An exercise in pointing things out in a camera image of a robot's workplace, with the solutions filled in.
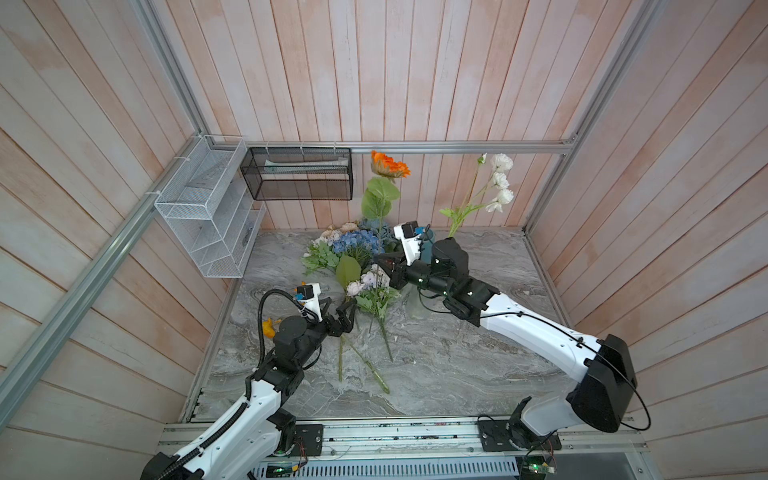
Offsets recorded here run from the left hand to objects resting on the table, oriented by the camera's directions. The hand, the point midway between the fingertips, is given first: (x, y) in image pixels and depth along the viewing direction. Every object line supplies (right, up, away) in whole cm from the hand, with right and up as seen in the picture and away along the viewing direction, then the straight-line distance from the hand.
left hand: (345, 305), depth 78 cm
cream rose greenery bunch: (-11, +14, +23) cm, 29 cm away
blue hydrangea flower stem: (+4, +18, +20) cm, 27 cm away
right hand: (+7, +12, -7) cm, 16 cm away
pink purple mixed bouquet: (+8, +2, +12) cm, 14 cm away
